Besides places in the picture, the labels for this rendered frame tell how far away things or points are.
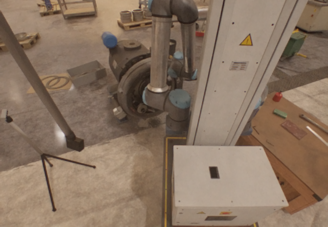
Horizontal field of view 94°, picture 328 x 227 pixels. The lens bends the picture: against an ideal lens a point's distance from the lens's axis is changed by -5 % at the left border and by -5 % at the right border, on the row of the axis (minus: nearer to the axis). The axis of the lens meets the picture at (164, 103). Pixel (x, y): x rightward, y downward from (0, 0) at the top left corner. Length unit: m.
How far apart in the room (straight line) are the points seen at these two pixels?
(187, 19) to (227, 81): 0.38
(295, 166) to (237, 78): 1.09
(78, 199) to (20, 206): 0.56
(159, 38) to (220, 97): 0.47
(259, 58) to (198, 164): 0.62
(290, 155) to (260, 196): 0.83
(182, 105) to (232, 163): 0.45
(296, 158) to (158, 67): 1.39
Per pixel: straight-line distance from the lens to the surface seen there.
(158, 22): 0.97
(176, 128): 1.20
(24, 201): 2.23
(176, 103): 1.04
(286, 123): 2.03
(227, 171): 1.02
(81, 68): 3.55
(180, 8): 0.93
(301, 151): 1.88
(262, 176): 1.08
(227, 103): 0.95
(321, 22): 7.20
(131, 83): 1.55
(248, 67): 0.84
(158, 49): 1.00
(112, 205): 1.83
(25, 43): 5.57
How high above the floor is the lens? 1.71
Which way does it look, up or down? 43 degrees down
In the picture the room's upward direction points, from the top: straight up
